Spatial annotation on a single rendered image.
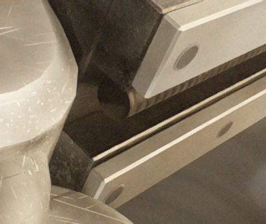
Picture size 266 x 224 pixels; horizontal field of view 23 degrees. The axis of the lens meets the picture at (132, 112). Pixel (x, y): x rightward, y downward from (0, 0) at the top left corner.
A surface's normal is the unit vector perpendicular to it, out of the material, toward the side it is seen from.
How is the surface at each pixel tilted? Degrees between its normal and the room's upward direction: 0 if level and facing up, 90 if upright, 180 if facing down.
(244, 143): 29
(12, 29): 90
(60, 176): 52
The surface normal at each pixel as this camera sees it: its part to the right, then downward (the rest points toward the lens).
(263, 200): -0.61, 0.36
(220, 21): 0.67, 0.65
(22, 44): 0.34, -0.68
